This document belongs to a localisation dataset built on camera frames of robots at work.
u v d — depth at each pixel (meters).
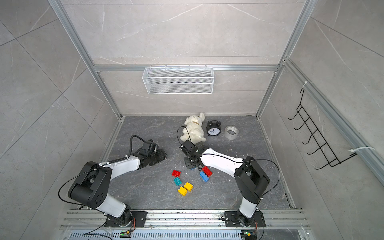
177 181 0.86
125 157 0.61
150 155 0.75
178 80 1.01
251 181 0.45
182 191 0.80
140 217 0.74
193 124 1.02
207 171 0.88
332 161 0.58
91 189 0.45
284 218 0.76
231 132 1.10
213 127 1.01
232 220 0.73
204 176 0.86
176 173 0.89
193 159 0.62
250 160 0.48
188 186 0.82
